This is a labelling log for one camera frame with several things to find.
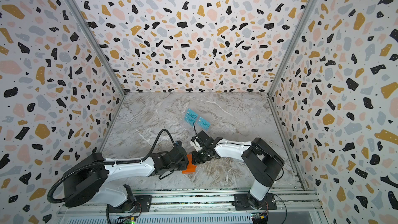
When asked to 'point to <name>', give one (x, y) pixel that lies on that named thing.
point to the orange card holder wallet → (191, 168)
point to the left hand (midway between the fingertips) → (191, 162)
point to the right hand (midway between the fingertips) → (191, 160)
